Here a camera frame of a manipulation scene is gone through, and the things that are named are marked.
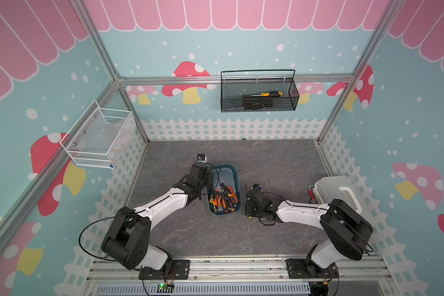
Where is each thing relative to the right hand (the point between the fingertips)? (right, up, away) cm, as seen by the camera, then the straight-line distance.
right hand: (246, 209), depth 90 cm
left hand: (-19, +17, -1) cm, 25 cm away
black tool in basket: (+5, +51, -3) cm, 52 cm away
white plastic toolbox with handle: (+43, +11, -6) cm, 45 cm away
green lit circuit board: (-34, -27, -18) cm, 47 cm away
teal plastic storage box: (-10, +5, +1) cm, 12 cm away
